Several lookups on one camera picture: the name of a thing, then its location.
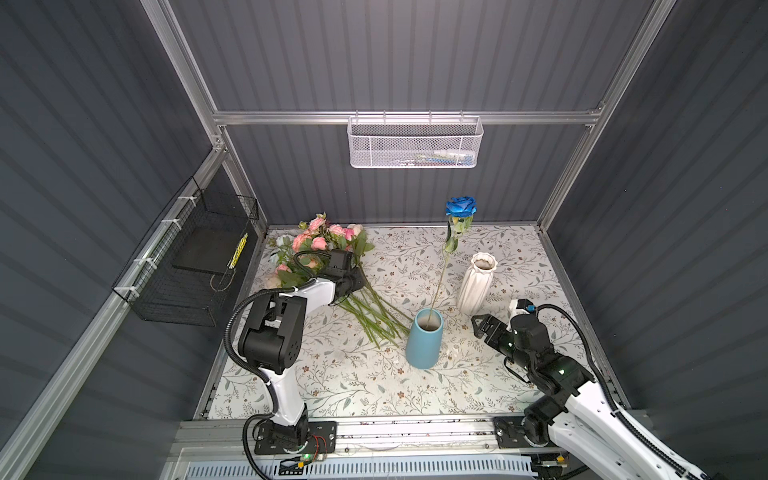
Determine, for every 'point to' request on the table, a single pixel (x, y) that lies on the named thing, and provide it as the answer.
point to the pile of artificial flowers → (317, 249)
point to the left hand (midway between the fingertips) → (360, 278)
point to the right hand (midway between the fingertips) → (485, 326)
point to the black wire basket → (187, 269)
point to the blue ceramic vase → (425, 339)
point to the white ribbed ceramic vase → (476, 289)
